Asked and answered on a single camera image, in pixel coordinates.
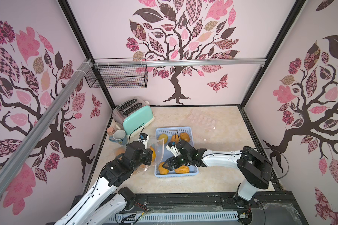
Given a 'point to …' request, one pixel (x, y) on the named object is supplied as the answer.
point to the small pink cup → (111, 131)
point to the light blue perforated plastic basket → (170, 135)
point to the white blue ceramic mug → (119, 137)
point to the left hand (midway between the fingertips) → (149, 153)
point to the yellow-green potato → (163, 135)
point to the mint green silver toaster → (133, 115)
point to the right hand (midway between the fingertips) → (165, 163)
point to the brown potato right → (185, 136)
